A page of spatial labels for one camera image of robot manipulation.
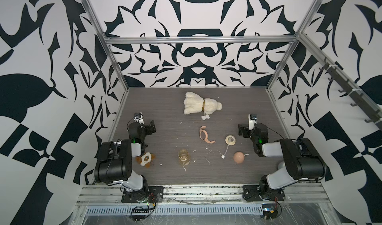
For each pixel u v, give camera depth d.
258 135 0.74
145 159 0.83
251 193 0.74
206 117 1.03
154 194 0.74
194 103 0.99
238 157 0.83
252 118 0.83
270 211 0.71
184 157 0.85
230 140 0.91
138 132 0.71
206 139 0.89
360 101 0.55
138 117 0.81
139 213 0.72
